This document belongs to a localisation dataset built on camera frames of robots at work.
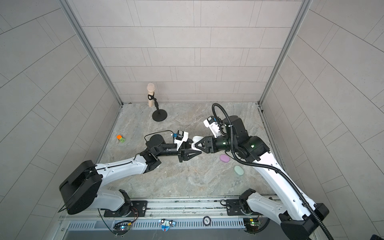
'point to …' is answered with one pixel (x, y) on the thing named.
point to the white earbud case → (196, 138)
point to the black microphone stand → (159, 115)
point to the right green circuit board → (251, 224)
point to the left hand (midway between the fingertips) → (202, 152)
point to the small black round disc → (206, 221)
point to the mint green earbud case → (238, 170)
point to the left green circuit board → (121, 227)
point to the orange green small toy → (120, 138)
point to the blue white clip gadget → (165, 224)
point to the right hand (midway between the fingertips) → (198, 147)
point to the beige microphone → (150, 88)
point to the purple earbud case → (225, 158)
